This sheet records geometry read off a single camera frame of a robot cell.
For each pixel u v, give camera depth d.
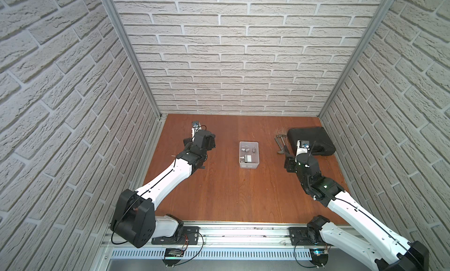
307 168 0.55
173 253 0.70
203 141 0.62
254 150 1.01
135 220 0.41
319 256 0.70
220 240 0.74
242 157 0.97
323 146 0.98
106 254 0.69
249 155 1.00
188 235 0.74
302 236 0.73
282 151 1.02
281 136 1.09
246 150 1.00
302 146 0.66
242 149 1.00
